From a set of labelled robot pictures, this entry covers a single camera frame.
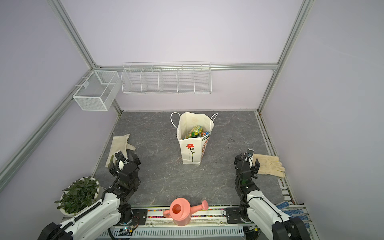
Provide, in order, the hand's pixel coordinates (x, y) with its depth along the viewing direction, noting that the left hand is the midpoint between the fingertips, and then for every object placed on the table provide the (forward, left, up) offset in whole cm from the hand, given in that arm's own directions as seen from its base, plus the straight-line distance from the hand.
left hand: (123, 158), depth 81 cm
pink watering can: (-27, -31, -1) cm, 42 cm away
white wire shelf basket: (+48, -23, +17) cm, 56 cm away
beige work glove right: (-4, -85, -13) cm, 86 cm away
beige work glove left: (+19, +12, -14) cm, 26 cm away
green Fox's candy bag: (+10, -41, +7) cm, 43 cm away
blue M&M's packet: (+10, -47, +5) cm, 48 cm away
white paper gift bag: (+1, -38, +4) cm, 38 cm away
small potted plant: (-19, +12, +5) cm, 23 cm away
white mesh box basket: (+42, +21, +12) cm, 49 cm away
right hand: (-3, -71, -4) cm, 71 cm away
